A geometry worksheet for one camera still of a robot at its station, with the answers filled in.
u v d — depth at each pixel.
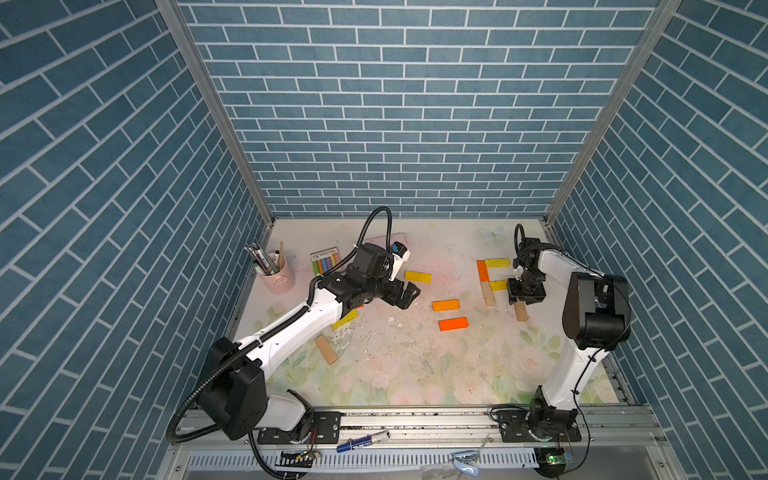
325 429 0.74
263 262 0.92
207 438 0.89
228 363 0.40
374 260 0.62
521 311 0.95
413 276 1.03
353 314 0.93
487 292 0.99
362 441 0.71
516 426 0.74
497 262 1.06
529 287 0.84
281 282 0.93
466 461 0.68
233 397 0.48
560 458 0.70
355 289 0.59
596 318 0.52
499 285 1.01
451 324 0.92
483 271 1.05
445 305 0.97
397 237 1.15
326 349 0.87
